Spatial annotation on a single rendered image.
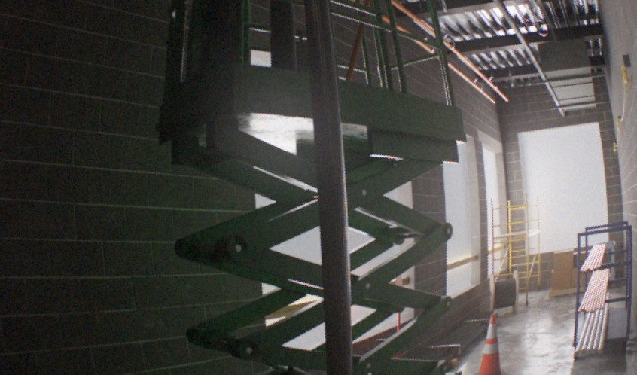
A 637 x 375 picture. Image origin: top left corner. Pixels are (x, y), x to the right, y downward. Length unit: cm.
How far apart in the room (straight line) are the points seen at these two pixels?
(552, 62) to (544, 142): 461
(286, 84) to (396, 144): 73
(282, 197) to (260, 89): 75
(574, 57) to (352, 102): 521
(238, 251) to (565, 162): 993
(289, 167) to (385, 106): 55
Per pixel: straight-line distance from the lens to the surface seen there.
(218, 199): 372
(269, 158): 236
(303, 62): 314
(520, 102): 1173
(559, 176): 1157
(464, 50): 869
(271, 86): 224
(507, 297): 875
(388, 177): 275
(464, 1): 690
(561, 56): 733
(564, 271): 1009
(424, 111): 290
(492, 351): 513
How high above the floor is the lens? 160
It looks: 6 degrees up
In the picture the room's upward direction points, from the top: 3 degrees counter-clockwise
